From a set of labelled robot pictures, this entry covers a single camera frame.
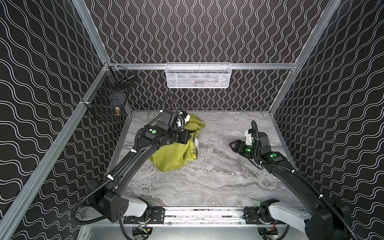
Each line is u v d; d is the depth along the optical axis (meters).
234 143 0.75
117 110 0.82
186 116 0.68
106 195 0.39
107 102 0.94
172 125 0.58
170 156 0.80
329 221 0.39
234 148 0.74
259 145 0.62
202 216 0.76
